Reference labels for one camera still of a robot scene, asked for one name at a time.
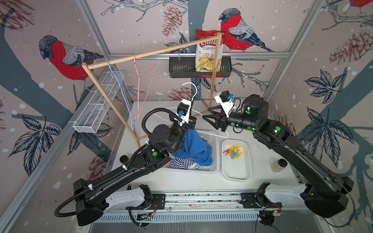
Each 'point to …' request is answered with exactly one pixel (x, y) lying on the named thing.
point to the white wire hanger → (227, 136)
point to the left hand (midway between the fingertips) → (192, 99)
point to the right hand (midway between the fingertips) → (206, 112)
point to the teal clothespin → (235, 153)
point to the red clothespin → (227, 151)
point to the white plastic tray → (238, 169)
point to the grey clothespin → (232, 156)
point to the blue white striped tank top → (187, 163)
